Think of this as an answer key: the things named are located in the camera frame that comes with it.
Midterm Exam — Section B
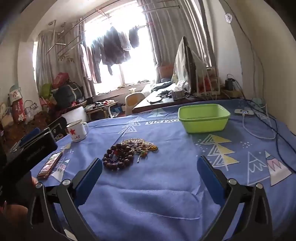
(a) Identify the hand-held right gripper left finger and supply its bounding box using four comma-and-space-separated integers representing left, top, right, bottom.
26, 158, 103, 241

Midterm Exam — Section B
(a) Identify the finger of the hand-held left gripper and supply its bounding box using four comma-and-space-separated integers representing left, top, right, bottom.
46, 116, 68, 142
10, 127, 41, 152

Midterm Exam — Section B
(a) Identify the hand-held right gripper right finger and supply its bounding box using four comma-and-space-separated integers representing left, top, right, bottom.
197, 156, 273, 241

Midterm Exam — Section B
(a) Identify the dark wooden bead bracelet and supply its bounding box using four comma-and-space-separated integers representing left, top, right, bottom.
103, 143, 135, 171

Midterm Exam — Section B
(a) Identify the green plastic basin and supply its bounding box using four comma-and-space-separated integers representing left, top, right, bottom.
178, 104, 231, 134

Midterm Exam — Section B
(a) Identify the person's left hand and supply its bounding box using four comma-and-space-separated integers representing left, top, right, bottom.
0, 176, 39, 219

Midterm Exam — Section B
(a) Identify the white bucket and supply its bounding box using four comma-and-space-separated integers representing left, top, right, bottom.
61, 106, 89, 126

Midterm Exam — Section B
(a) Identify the white mug with red star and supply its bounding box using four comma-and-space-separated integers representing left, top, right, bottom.
66, 120, 89, 142

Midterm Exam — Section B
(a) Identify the smartphone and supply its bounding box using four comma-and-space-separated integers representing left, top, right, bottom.
37, 151, 63, 179

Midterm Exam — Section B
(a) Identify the red patterned bag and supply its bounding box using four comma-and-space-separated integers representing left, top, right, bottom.
11, 99, 28, 124

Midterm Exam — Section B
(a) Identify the dark duffel bag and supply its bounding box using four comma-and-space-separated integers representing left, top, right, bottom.
54, 82, 84, 108

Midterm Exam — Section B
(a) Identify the green bag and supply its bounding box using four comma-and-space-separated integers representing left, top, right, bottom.
41, 83, 53, 98

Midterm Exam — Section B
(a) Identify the cluttered low table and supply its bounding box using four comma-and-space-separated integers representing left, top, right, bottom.
85, 100, 119, 118

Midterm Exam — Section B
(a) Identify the grey curtain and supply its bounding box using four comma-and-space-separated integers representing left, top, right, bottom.
136, 0, 212, 85
35, 31, 70, 99

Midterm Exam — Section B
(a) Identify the blue printed tablecloth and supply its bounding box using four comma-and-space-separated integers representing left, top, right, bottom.
30, 98, 296, 241

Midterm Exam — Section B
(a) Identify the pink hanging shirt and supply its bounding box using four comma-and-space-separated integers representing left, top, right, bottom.
79, 43, 102, 84

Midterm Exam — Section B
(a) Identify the white power strip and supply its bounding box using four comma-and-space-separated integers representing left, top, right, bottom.
234, 108, 255, 116

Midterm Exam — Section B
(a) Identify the cream plastic chair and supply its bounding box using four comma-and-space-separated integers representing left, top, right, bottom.
125, 92, 145, 115

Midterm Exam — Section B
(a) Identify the metal drying rack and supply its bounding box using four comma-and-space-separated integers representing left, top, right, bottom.
46, 19, 86, 63

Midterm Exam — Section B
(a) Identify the wooden desk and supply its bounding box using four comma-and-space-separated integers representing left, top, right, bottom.
132, 81, 201, 114

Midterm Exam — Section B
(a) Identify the dark hanging jacket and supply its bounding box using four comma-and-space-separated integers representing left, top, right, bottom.
102, 26, 132, 76

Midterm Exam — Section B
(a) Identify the wooden slatted rack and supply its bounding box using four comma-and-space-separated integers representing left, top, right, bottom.
196, 67, 221, 99

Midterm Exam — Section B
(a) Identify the small dark hanging garment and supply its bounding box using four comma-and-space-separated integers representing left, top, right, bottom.
128, 26, 141, 49

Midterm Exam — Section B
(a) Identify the silver and black folded cover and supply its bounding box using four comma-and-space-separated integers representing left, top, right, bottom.
173, 36, 207, 96

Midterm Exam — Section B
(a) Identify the white cable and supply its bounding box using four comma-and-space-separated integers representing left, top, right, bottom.
242, 113, 277, 140

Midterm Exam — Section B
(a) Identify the black cable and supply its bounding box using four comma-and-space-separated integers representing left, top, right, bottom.
228, 5, 296, 174

